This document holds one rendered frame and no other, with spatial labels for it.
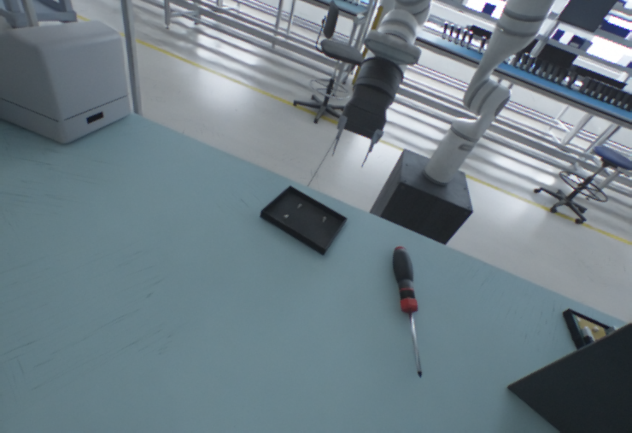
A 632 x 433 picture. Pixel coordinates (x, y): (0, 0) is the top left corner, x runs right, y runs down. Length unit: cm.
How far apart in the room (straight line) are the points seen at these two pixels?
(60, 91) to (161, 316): 32
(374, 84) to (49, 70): 43
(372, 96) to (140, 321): 43
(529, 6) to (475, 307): 61
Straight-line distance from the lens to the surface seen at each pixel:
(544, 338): 56
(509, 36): 85
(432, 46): 345
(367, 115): 51
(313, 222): 45
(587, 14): 382
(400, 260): 44
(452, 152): 98
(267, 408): 33
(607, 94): 456
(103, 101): 58
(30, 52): 51
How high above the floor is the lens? 132
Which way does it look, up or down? 37 degrees down
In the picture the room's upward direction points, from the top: 21 degrees clockwise
